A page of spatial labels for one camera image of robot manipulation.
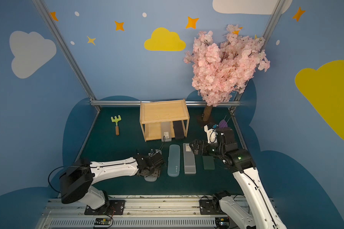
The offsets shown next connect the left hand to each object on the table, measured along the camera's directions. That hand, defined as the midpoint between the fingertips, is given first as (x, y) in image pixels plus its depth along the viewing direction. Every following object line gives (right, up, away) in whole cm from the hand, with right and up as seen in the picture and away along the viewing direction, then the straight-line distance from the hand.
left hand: (156, 168), depth 85 cm
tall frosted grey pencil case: (+21, +4, +7) cm, 23 cm away
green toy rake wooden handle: (-36, +30, +28) cm, 54 cm away
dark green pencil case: (+33, +2, +4) cm, 34 cm away
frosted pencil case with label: (+5, +21, +16) cm, 27 cm away
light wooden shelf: (-3, +34, +5) cm, 35 cm away
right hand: (+24, +18, -15) cm, 33 cm away
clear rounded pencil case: (-3, -4, -5) cm, 7 cm away
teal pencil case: (+11, +3, +6) cm, 13 cm away
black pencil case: (+15, +23, +19) cm, 33 cm away
